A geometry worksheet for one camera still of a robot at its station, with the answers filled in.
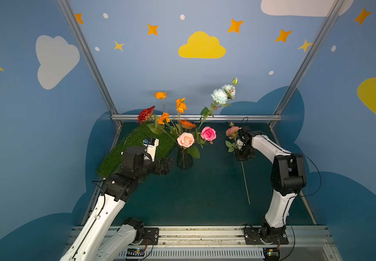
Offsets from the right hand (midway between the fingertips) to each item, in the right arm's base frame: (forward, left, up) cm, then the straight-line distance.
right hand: (243, 157), depth 97 cm
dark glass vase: (-4, +35, 0) cm, 36 cm away
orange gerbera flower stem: (+2, +34, +24) cm, 42 cm away
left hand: (-16, +43, +23) cm, 51 cm away
